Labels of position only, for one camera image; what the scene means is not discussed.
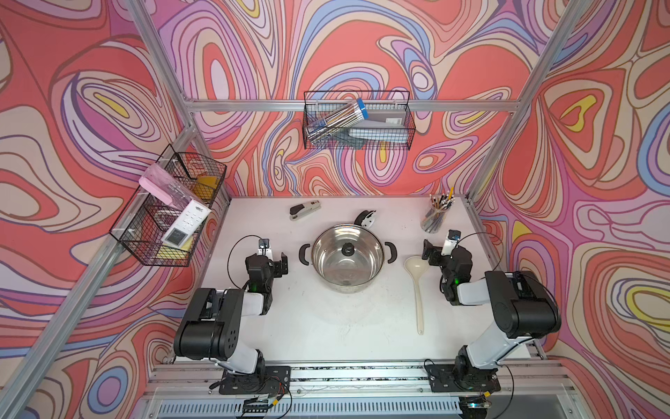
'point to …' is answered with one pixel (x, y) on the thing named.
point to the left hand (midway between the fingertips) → (271, 254)
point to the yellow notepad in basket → (168, 251)
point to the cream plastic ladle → (417, 267)
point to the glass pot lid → (347, 255)
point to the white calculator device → (187, 224)
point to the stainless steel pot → (390, 250)
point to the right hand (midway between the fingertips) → (438, 246)
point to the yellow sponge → (205, 185)
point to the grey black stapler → (303, 210)
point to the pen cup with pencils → (438, 209)
